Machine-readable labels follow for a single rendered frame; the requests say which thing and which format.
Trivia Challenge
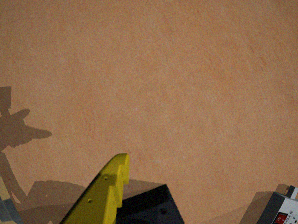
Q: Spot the grey power strip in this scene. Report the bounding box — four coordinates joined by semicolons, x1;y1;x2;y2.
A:
256;185;298;224

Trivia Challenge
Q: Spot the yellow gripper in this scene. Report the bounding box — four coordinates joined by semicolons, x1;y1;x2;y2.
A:
59;153;129;224

